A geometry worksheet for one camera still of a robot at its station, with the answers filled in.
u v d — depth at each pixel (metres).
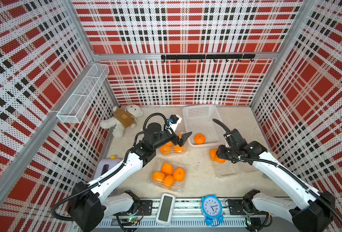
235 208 0.73
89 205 0.38
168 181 0.77
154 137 0.55
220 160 0.76
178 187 0.73
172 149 0.95
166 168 0.83
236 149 0.56
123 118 1.05
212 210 0.71
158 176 0.78
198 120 1.08
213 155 0.83
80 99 0.74
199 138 0.96
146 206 0.74
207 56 0.89
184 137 0.63
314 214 0.36
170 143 0.65
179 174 0.82
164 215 0.68
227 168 0.88
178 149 0.91
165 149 0.89
